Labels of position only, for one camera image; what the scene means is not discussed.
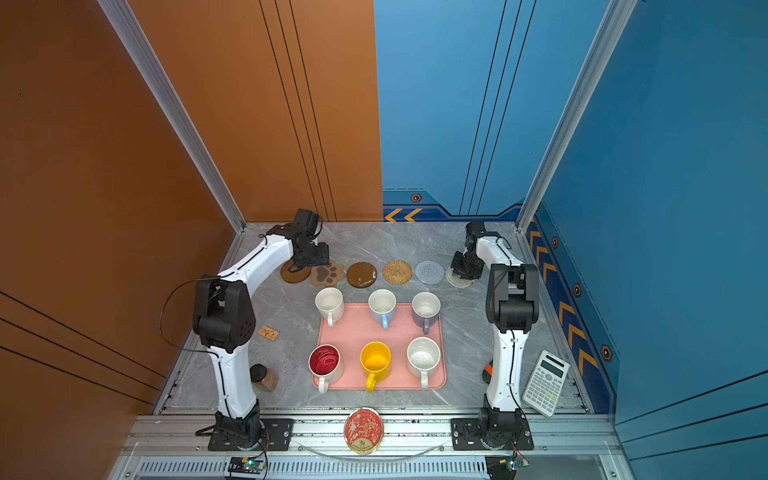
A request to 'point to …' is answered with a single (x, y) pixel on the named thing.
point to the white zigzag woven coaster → (457, 280)
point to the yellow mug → (375, 359)
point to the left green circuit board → (246, 465)
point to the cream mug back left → (329, 302)
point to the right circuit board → (504, 467)
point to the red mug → (326, 364)
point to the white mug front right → (423, 356)
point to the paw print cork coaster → (327, 274)
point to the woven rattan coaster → (397, 272)
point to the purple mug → (426, 308)
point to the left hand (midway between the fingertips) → (322, 256)
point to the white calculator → (545, 383)
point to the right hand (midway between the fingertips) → (455, 272)
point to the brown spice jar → (264, 378)
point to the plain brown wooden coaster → (296, 276)
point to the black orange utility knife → (487, 372)
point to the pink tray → (355, 328)
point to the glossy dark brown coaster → (361, 275)
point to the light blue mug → (382, 303)
